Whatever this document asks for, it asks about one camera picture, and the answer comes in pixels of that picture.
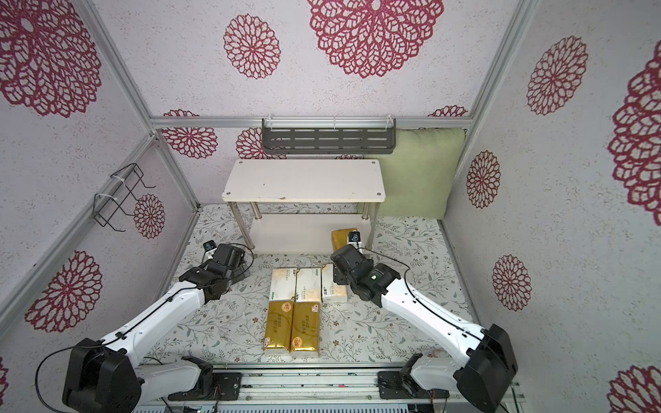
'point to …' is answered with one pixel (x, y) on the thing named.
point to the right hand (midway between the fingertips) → (345, 263)
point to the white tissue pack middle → (308, 284)
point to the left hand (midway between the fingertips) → (231, 272)
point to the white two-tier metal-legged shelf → (294, 205)
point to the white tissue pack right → (331, 292)
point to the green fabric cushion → (418, 175)
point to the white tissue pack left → (282, 284)
